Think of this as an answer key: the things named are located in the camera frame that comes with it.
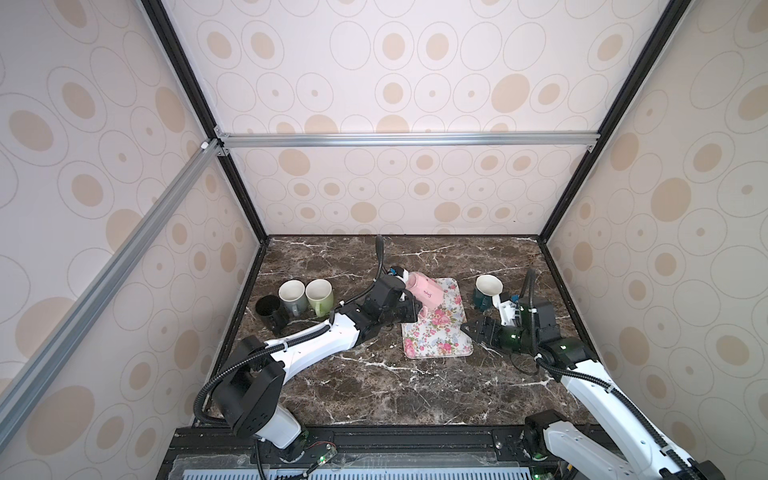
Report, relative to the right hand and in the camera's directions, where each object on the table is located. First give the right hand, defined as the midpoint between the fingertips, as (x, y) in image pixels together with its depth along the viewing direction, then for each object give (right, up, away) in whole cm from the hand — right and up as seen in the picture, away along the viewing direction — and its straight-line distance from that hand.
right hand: (471, 329), depth 78 cm
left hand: (-10, +7, +2) cm, 12 cm away
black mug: (-58, +2, +15) cm, 60 cm away
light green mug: (-44, +7, +16) cm, 47 cm away
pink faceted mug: (-12, +10, +2) cm, 15 cm away
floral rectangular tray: (-6, -5, +14) cm, 17 cm away
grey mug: (-52, +7, +14) cm, 54 cm away
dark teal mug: (+9, +10, +17) cm, 22 cm away
